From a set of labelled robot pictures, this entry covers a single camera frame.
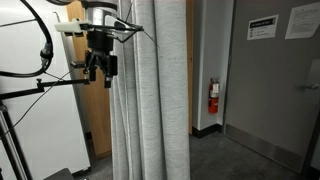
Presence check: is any light grey woven curtain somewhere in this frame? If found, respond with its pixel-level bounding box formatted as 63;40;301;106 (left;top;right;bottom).
109;0;192;180

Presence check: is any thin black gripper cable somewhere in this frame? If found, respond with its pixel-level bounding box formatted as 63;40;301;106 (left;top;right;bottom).
112;15;160;48

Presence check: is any wooden door panel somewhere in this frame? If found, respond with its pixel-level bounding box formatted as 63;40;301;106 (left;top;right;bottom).
65;0;113;158

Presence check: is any grey metal door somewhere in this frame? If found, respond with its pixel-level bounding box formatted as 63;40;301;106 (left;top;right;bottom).
222;0;320;175

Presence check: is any black metal tripod stand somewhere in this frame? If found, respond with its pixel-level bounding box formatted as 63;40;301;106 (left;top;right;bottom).
0;102;33;180

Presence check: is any metal door kick plate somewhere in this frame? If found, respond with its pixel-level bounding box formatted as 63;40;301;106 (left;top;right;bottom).
223;123;306;175

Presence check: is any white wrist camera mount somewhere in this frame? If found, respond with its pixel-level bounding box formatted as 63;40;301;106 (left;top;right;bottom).
54;18;93;37

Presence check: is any red fire extinguisher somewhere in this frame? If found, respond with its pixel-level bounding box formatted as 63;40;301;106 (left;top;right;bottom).
207;77;221;115

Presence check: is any thin black hanging cable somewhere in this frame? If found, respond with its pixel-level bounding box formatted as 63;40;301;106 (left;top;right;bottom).
0;65;77;140

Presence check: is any black and white sign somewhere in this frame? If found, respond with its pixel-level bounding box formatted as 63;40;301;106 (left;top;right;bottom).
246;14;280;41

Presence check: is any white paper notice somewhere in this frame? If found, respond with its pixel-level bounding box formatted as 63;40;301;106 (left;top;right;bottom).
284;1;320;41

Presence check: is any thick black cable bundle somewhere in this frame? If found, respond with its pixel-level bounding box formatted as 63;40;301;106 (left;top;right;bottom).
0;0;55;79

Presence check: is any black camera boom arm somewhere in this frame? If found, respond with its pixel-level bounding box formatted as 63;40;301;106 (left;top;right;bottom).
0;77;91;101

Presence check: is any black wall baseboard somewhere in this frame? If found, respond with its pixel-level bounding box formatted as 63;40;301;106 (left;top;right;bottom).
191;123;224;140

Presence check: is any wooden door frame strip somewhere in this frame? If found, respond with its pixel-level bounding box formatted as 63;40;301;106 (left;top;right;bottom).
185;0;195;136

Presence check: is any white partition panel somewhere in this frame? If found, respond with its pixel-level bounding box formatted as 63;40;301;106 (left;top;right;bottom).
0;0;92;180

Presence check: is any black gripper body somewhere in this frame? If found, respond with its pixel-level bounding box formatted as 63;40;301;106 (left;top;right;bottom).
84;30;119;78

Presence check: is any silver door handle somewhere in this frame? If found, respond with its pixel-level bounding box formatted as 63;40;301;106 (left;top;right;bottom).
296;82;320;92

